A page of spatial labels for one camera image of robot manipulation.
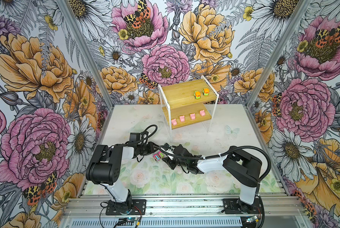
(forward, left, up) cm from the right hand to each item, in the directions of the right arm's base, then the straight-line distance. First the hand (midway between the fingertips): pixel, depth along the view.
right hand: (166, 160), depth 88 cm
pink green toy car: (+2, +5, 0) cm, 5 cm away
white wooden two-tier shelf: (+19, -12, +30) cm, 38 cm away
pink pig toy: (+25, -24, +15) cm, 38 cm away
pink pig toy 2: (+22, -17, +15) cm, 32 cm away
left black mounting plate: (-24, +18, -1) cm, 30 cm away
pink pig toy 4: (+17, -5, +16) cm, 24 cm away
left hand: (+7, +5, -1) cm, 8 cm away
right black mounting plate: (-25, -35, -1) cm, 43 cm away
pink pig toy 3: (+20, -10, +15) cm, 27 cm away
